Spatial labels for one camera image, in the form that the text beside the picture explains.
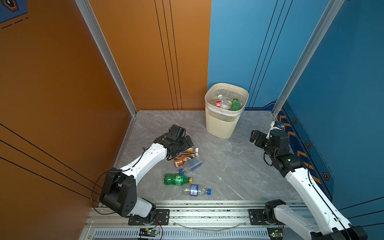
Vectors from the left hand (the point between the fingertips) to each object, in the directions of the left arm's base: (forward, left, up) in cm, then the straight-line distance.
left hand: (187, 144), depth 86 cm
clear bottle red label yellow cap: (+16, -20, +17) cm, 31 cm away
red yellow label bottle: (+1, -2, -9) cm, 9 cm away
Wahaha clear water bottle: (+32, -21, +9) cm, 39 cm away
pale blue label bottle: (-9, -2, -9) cm, 13 cm away
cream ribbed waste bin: (+13, -20, +4) cm, 24 cm away
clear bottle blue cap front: (-24, -5, -8) cm, 25 cm away
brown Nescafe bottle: (-7, +4, -7) cm, 11 cm away
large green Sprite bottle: (-18, +6, -8) cm, 20 cm away
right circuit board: (-41, -44, -14) cm, 61 cm away
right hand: (-1, -37, +11) cm, 39 cm away
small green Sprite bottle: (+23, -30, +10) cm, 39 cm away
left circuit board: (-41, +17, -14) cm, 47 cm away
